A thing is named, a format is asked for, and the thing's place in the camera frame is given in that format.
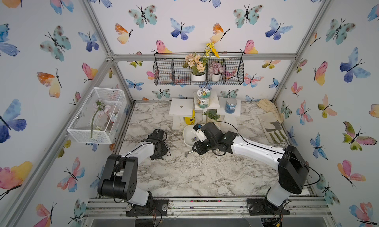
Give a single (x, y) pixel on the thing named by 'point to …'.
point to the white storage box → (190, 135)
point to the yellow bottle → (190, 120)
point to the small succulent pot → (211, 117)
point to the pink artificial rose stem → (101, 108)
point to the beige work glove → (271, 107)
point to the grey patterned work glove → (275, 131)
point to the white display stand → (179, 109)
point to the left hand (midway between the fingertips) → (164, 150)
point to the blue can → (230, 105)
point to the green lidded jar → (203, 98)
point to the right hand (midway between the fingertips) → (195, 146)
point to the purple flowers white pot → (215, 69)
